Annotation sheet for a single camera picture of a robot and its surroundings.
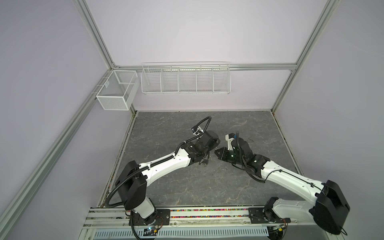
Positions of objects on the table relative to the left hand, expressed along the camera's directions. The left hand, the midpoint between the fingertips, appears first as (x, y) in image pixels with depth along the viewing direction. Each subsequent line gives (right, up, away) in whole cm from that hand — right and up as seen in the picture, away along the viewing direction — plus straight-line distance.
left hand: (215, 141), depth 80 cm
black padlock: (-5, -15, +14) cm, 21 cm away
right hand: (-1, -6, -1) cm, 6 cm away
